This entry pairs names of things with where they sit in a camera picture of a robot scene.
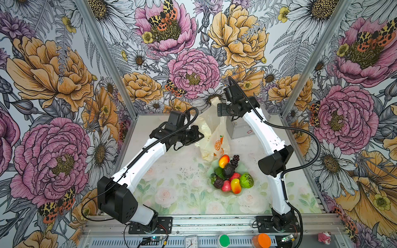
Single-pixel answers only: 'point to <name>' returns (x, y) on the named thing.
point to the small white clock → (192, 242)
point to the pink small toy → (324, 237)
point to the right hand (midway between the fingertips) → (227, 114)
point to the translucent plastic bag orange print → (214, 128)
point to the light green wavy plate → (240, 169)
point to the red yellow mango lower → (235, 186)
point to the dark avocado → (229, 170)
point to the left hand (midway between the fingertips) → (203, 140)
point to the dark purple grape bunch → (234, 161)
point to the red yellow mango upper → (224, 160)
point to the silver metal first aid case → (237, 127)
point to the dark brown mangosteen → (218, 183)
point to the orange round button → (261, 241)
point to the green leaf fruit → (219, 172)
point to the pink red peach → (226, 186)
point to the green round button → (224, 241)
